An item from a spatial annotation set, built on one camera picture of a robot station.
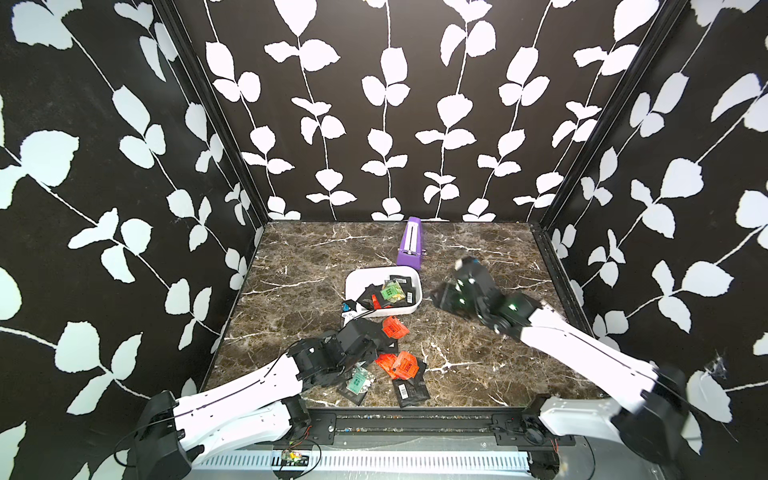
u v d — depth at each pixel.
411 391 0.80
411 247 1.01
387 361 0.84
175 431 0.40
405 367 0.84
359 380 0.82
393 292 0.95
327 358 0.56
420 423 0.76
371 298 0.95
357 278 1.01
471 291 0.57
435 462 0.70
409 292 0.97
